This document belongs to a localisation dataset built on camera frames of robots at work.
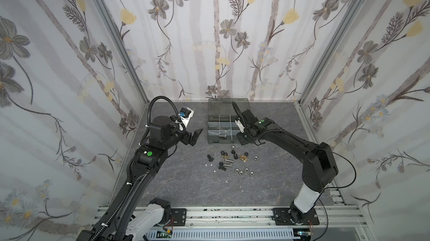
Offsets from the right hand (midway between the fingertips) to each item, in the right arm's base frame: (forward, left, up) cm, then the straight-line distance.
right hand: (243, 135), depth 87 cm
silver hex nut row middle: (-15, -2, -11) cm, 19 cm away
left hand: (-4, +24, +17) cm, 30 cm away
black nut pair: (-5, +10, -13) cm, 17 cm away
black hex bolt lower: (-13, +11, -11) cm, 20 cm away
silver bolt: (+6, +11, -13) cm, 18 cm away
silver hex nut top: (-2, +5, -11) cm, 12 cm away
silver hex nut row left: (-15, +3, -12) cm, 19 cm away
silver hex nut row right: (-16, -5, -11) cm, 20 cm away
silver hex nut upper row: (-17, +1, -11) cm, 20 cm away
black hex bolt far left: (-9, +17, -12) cm, 23 cm away
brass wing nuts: (-8, -1, -12) cm, 14 cm away
